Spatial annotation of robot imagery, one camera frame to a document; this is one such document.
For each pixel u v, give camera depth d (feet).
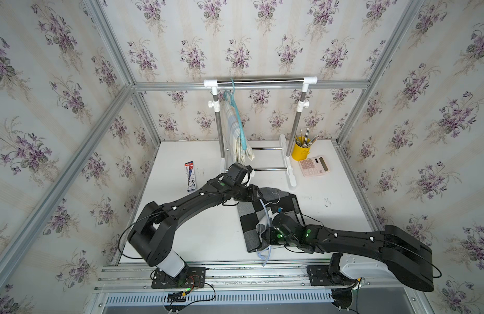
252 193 2.40
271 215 2.57
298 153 3.51
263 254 2.56
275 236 2.35
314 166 3.47
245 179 2.32
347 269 1.97
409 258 1.38
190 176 3.34
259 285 2.38
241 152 2.77
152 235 1.41
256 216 2.87
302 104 2.63
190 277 2.38
